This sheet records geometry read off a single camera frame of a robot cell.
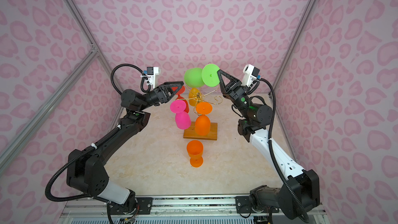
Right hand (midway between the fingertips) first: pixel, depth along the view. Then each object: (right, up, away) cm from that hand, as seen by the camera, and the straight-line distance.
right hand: (216, 75), depth 49 cm
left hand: (-13, -1, +11) cm, 16 cm away
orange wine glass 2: (-8, -31, +28) cm, 43 cm away
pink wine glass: (-15, -15, +27) cm, 35 cm away
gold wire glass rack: (+1, -6, +24) cm, 25 cm away
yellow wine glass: (-9, -5, +27) cm, 29 cm away
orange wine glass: (-5, -17, +25) cm, 30 cm away
